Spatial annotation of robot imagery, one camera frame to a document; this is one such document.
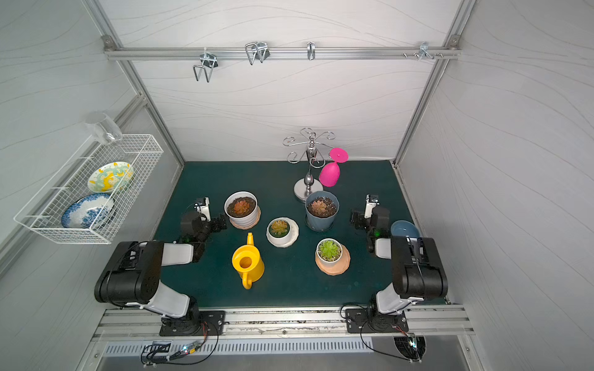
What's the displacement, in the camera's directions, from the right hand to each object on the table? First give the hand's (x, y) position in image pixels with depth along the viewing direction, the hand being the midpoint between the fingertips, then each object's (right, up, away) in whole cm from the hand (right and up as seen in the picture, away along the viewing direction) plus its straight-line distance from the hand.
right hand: (366, 208), depth 95 cm
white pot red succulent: (-51, +1, -5) cm, 51 cm away
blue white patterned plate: (-86, +3, -33) cm, 92 cm away
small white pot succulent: (-35, -8, -7) cm, 36 cm away
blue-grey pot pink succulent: (-19, 0, -5) cm, 20 cm away
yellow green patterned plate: (-86, +13, -25) cm, 91 cm away
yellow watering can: (-45, -16, -18) cm, 51 cm away
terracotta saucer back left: (-50, -8, 0) cm, 50 cm away
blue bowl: (+15, -8, -2) cm, 17 cm away
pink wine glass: (-16, +15, -2) cm, 22 cm away
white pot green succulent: (-18, -13, -16) cm, 27 cm away
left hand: (-63, -1, -1) cm, 63 cm away
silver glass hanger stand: (-24, +10, +9) cm, 28 cm away
